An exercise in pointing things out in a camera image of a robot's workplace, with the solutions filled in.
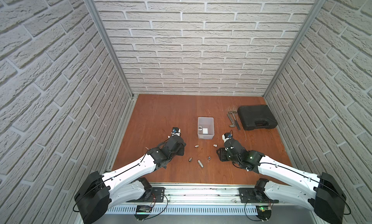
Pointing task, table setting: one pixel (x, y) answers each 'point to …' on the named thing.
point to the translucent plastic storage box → (206, 128)
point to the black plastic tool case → (257, 117)
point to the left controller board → (142, 212)
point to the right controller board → (264, 212)
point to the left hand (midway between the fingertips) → (183, 141)
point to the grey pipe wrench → (232, 125)
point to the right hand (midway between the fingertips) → (220, 151)
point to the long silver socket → (200, 163)
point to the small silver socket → (209, 157)
